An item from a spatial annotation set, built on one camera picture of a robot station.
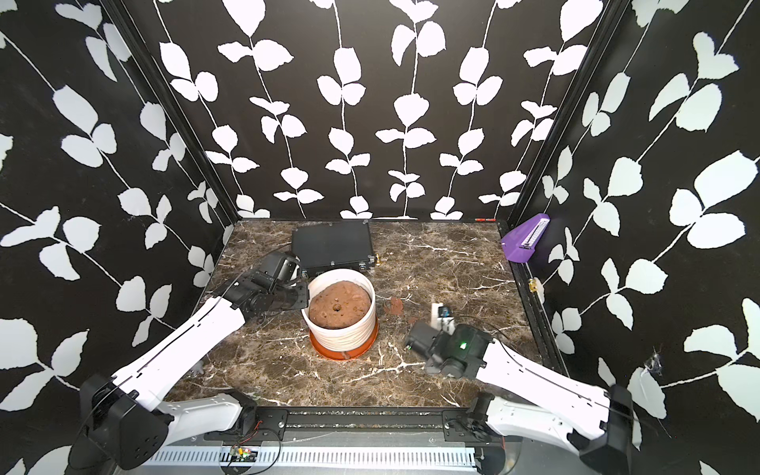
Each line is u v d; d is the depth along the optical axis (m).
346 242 1.07
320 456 0.70
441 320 0.65
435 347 0.54
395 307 0.95
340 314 0.82
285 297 0.71
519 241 1.07
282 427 0.73
